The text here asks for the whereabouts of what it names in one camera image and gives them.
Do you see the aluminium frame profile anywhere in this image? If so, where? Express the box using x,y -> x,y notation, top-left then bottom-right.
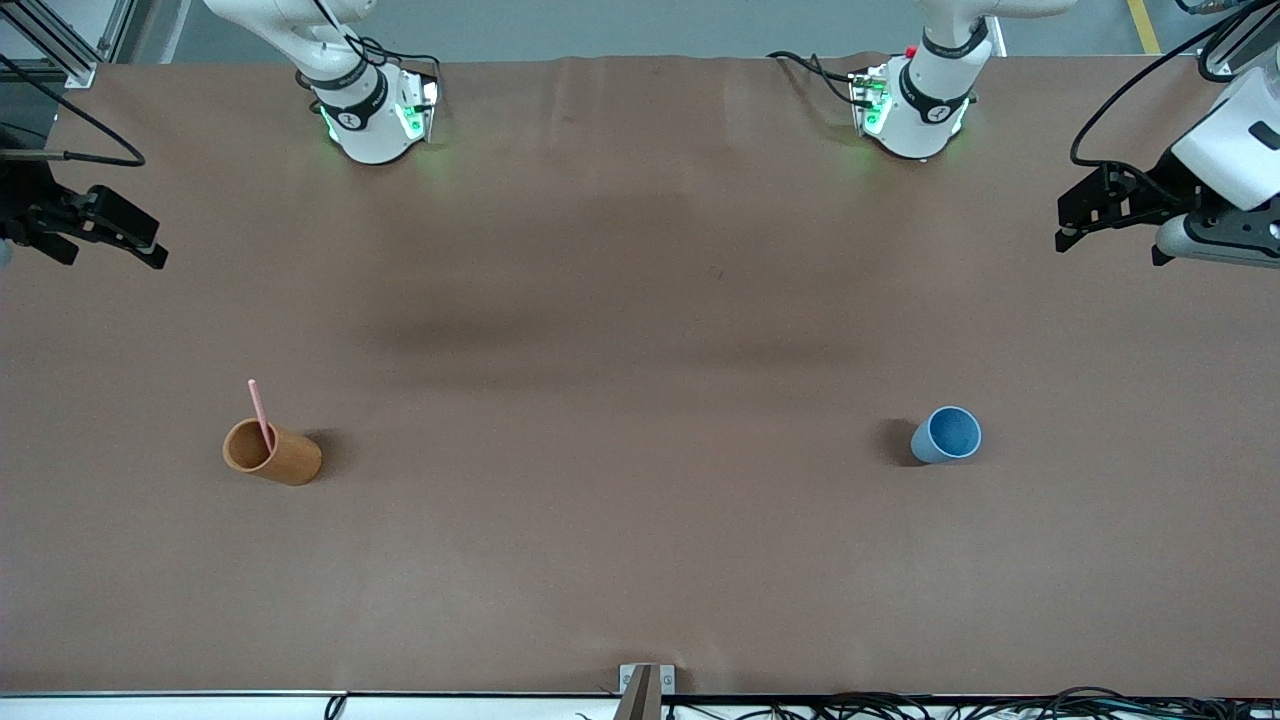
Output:
0,0 -> 136,89

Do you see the brown wooden cup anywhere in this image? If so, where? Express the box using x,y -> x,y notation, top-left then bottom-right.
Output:
222,417 -> 323,487

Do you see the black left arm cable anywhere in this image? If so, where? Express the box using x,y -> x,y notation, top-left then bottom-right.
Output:
1070,0 -> 1280,167

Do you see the pink chopstick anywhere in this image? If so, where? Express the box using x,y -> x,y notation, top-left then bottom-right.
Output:
248,379 -> 276,451

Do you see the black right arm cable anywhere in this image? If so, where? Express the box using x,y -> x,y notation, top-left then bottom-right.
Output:
0,55 -> 147,167

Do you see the blue cup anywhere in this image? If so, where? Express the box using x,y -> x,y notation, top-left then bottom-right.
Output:
910,405 -> 983,465

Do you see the brown table cover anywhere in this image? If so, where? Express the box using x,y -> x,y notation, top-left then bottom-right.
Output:
0,52 -> 1280,698

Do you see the green lit base connector board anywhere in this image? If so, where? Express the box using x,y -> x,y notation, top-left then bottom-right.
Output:
849,65 -> 893,137
398,72 -> 441,143

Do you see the yellow floor tape line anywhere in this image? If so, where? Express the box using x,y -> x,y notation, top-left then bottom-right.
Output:
1127,0 -> 1163,56

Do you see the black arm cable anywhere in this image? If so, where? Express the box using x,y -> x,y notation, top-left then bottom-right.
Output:
0,55 -> 147,167
1070,0 -> 1280,167

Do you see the black base cable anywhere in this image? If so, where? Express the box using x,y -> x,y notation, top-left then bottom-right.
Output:
350,35 -> 442,83
767,50 -> 863,107

